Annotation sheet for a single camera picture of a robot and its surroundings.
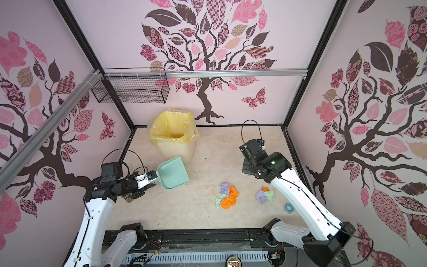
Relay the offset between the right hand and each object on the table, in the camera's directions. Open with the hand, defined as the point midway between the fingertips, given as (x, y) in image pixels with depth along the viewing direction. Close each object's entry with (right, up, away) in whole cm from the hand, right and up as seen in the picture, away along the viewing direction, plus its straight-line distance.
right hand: (251, 164), depth 73 cm
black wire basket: (-79, +49, +49) cm, 105 cm away
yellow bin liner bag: (-42, +20, +24) cm, 52 cm away
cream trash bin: (-44, +5, +21) cm, 49 cm away
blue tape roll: (+22, -24, +10) cm, 34 cm away
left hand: (-47, -9, +3) cm, 48 cm away
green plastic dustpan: (-37, -5, +5) cm, 38 cm away
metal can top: (-9, -34, -13) cm, 37 cm away
